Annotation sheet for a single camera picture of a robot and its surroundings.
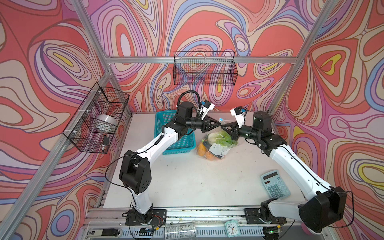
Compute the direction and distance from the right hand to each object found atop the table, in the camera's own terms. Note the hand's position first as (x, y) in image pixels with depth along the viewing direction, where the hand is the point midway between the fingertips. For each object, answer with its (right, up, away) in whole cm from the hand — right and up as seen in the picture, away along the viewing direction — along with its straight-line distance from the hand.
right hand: (222, 129), depth 74 cm
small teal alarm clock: (+4, -47, -5) cm, 47 cm away
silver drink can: (-20, -45, -9) cm, 51 cm away
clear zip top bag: (-2, -8, +5) cm, 10 cm away
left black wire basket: (-65, +2, 0) cm, 65 cm away
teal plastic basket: (-20, -10, +28) cm, 36 cm away
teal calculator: (+30, -31, +8) cm, 44 cm away
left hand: (-2, +3, -1) cm, 3 cm away
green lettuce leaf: (0, -4, +3) cm, 5 cm away
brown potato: (-10, -12, +14) cm, 21 cm away
